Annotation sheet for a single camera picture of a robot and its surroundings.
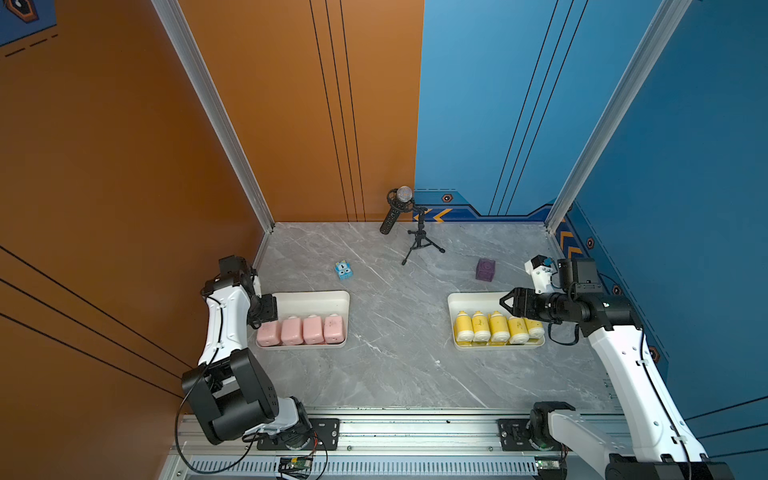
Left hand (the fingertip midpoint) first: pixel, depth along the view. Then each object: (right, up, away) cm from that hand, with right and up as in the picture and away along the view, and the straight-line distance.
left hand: (259, 313), depth 83 cm
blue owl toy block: (+20, +11, +22) cm, 32 cm away
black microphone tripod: (+47, +24, +22) cm, 57 cm away
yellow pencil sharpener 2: (+63, -5, +1) cm, 63 cm away
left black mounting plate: (+21, -28, -10) cm, 36 cm away
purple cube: (+69, +11, +19) cm, 73 cm away
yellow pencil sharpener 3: (+68, -5, +1) cm, 68 cm away
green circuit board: (+14, -34, -12) cm, 38 cm away
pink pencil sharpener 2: (+14, -5, +2) cm, 15 cm away
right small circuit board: (+74, -33, -13) cm, 82 cm away
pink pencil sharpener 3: (+8, -5, +1) cm, 10 cm away
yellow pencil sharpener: (+58, -5, +1) cm, 58 cm away
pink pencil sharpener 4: (+3, -6, -1) cm, 6 cm away
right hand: (+67, +5, -9) cm, 68 cm away
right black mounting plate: (+67, -28, -11) cm, 74 cm away
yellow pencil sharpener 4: (+73, -5, -1) cm, 73 cm away
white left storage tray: (+11, 0, +16) cm, 19 cm away
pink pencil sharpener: (+21, -5, +1) cm, 21 cm away
